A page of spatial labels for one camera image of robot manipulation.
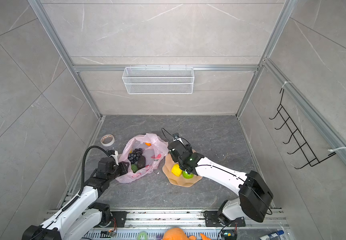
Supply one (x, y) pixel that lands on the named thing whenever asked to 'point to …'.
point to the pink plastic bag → (154, 149)
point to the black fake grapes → (133, 156)
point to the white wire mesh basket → (160, 80)
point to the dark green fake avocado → (134, 167)
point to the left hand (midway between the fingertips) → (128, 160)
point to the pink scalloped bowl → (179, 180)
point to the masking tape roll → (107, 140)
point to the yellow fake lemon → (176, 170)
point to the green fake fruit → (187, 176)
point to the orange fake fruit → (149, 144)
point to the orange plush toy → (176, 233)
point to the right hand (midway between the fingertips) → (179, 146)
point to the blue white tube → (271, 235)
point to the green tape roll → (142, 235)
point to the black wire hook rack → (296, 138)
